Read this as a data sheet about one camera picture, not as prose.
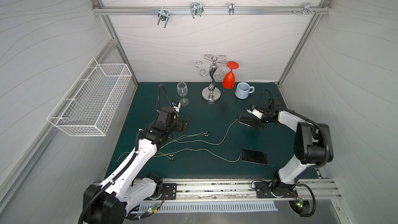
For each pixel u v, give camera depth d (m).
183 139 0.91
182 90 1.01
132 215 0.68
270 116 0.75
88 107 0.69
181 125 0.70
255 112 0.88
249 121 0.92
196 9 0.77
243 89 1.10
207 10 0.80
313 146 0.48
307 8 0.76
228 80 0.96
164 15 0.79
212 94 1.12
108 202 0.37
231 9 0.78
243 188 0.75
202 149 0.88
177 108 0.70
